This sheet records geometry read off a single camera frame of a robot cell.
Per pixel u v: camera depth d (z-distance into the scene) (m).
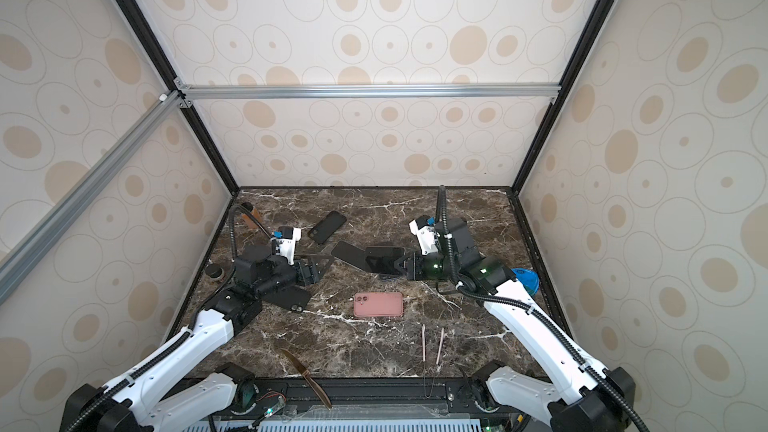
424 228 0.66
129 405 0.40
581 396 0.38
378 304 0.91
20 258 0.51
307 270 0.68
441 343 0.81
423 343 0.81
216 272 0.86
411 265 0.62
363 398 0.75
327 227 1.09
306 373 0.78
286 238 0.69
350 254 1.01
